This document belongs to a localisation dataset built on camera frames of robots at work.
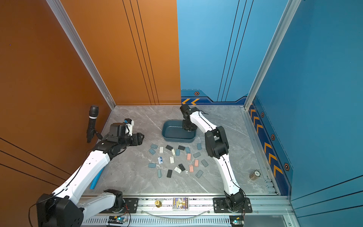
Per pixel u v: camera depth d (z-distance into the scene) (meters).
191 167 0.87
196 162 0.89
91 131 0.79
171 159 0.89
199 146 0.97
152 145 0.97
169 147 0.95
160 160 0.89
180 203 0.73
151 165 0.89
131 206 0.74
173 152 0.92
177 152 0.93
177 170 0.85
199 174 0.84
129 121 0.72
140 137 0.74
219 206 0.72
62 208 0.38
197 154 0.92
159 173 0.84
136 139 0.72
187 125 0.89
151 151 0.94
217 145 0.62
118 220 0.71
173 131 1.05
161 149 0.94
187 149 0.94
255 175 0.77
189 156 0.91
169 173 0.85
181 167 0.87
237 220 0.71
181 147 0.95
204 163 0.89
